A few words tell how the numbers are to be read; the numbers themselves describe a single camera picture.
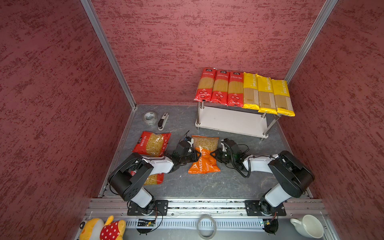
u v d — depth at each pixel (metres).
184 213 0.73
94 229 0.63
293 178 0.45
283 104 0.73
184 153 0.73
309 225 0.66
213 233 0.64
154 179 0.81
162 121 1.07
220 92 0.76
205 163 0.85
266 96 0.76
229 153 0.72
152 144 0.94
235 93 0.76
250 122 1.04
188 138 0.83
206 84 0.81
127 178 0.45
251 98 0.74
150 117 1.13
